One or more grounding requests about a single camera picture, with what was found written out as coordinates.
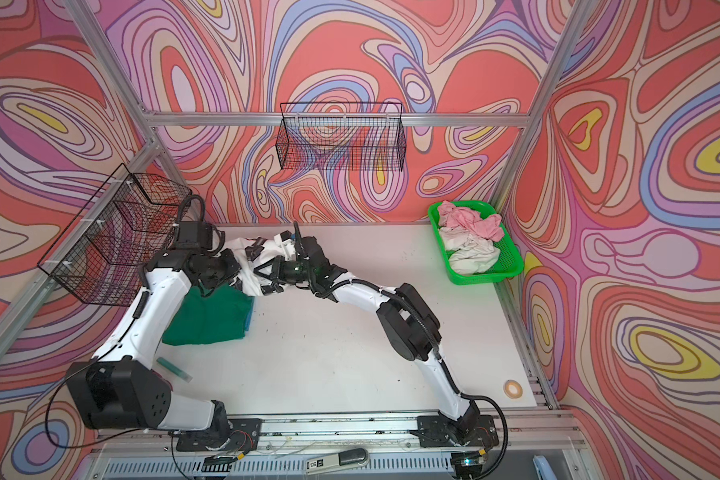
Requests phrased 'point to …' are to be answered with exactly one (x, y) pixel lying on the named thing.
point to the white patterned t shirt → (473, 255)
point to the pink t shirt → (487, 227)
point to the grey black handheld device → (345, 459)
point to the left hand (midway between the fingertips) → (242, 265)
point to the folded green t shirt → (222, 315)
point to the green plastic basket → (508, 265)
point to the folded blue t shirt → (250, 300)
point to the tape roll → (512, 389)
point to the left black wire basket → (101, 255)
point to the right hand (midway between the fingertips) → (258, 278)
